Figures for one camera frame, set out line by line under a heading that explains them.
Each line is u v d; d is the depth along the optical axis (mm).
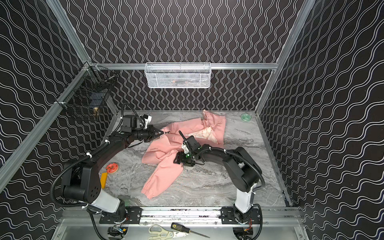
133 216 737
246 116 1166
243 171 482
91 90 978
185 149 854
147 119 816
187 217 757
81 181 446
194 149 729
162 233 689
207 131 1041
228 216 735
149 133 765
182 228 698
